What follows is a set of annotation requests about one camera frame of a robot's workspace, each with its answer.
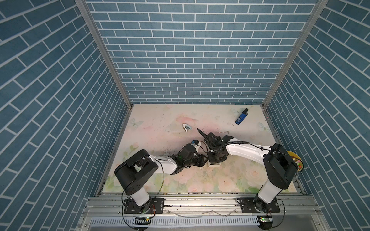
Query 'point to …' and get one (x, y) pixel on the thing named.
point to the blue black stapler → (242, 116)
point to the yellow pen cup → (297, 161)
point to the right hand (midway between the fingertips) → (212, 161)
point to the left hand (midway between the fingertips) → (209, 161)
